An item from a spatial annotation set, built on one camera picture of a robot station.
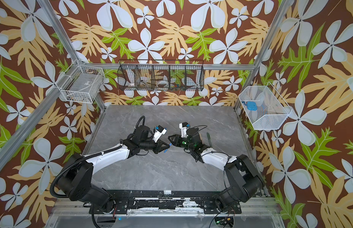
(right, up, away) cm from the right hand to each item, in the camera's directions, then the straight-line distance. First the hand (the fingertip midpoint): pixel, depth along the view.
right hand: (168, 137), depth 84 cm
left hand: (+1, -4, -2) cm, 4 cm away
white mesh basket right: (+59, +16, -6) cm, 61 cm away
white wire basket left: (-54, +34, +2) cm, 64 cm away
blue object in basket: (+51, +19, +1) cm, 55 cm away
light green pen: (+29, -1, +17) cm, 33 cm away
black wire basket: (-4, +43, +14) cm, 45 cm away
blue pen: (+1, -4, -3) cm, 5 cm away
